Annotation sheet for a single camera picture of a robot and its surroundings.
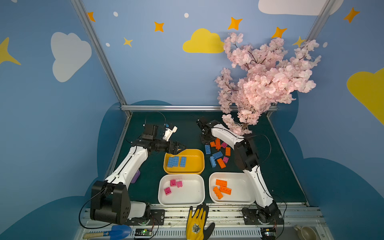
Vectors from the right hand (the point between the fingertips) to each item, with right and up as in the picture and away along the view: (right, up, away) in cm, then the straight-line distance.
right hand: (207, 138), depth 103 cm
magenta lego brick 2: (-18, -25, -19) cm, 36 cm away
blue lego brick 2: (-22, -14, -10) cm, 28 cm away
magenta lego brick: (-21, -24, -19) cm, 38 cm away
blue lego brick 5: (+6, -11, -6) cm, 14 cm away
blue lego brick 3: (-16, -14, -11) cm, 24 cm away
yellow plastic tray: (-13, -14, -10) cm, 22 cm away
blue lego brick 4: (0, -6, -5) cm, 8 cm away
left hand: (-17, -2, -22) cm, 28 cm away
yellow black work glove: (-8, -39, -32) cm, 51 cm away
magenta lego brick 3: (+11, -13, -10) cm, 19 cm away
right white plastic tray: (+19, -29, -18) cm, 39 cm away
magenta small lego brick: (-24, -28, -21) cm, 43 cm away
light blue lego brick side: (+3, -14, -10) cm, 18 cm away
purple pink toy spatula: (-44, -22, -16) cm, 52 cm away
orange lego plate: (+6, -25, -17) cm, 31 cm away
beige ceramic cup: (+44, -43, -34) cm, 70 cm away
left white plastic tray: (-17, -28, -20) cm, 38 cm away
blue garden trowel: (-46, -42, -33) cm, 71 cm away
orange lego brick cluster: (+3, -28, -23) cm, 37 cm away
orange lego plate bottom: (+8, -15, -10) cm, 20 cm away
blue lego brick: (-25, -14, -12) cm, 31 cm away
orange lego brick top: (+8, -27, -21) cm, 36 cm away
